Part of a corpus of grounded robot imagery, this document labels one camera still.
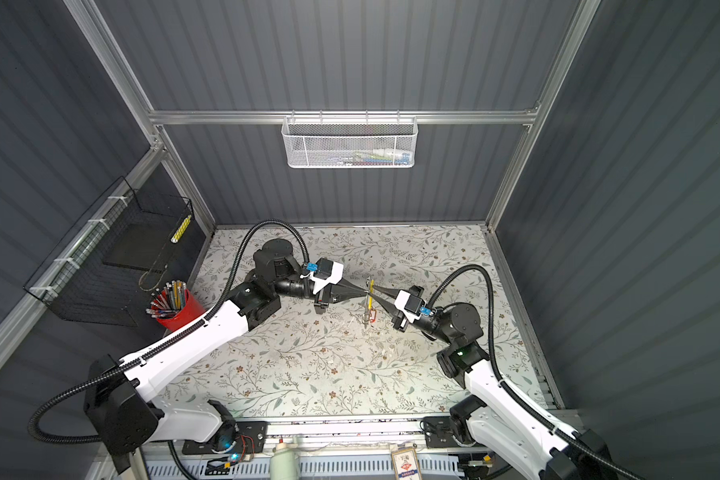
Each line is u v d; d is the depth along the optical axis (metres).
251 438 0.72
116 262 0.74
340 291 0.59
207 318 0.49
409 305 0.53
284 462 0.65
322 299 0.57
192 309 0.90
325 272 0.52
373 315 0.96
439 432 0.73
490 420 0.60
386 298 0.63
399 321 0.60
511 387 0.50
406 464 0.69
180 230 0.81
